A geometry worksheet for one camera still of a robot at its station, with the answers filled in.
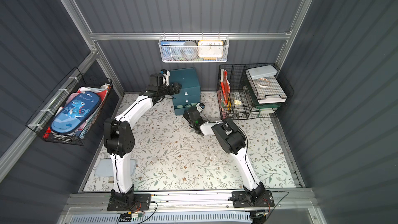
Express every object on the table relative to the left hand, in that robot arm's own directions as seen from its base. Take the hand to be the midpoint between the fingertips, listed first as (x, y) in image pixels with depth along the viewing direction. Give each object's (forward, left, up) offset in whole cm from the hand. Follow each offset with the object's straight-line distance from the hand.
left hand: (179, 86), depth 94 cm
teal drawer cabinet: (-3, -6, -4) cm, 8 cm away
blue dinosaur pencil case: (-30, +40, +13) cm, 52 cm away
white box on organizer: (+12, -54, +1) cm, 55 cm away
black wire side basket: (-12, +50, +13) cm, 53 cm away
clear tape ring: (+5, -54, -2) cm, 54 cm away
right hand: (-5, -4, -16) cm, 17 cm away
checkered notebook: (+1, -57, -1) cm, 57 cm away
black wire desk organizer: (+7, -49, -12) cm, 51 cm away
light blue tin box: (-41, +40, -22) cm, 62 cm away
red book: (+19, -33, -17) cm, 41 cm away
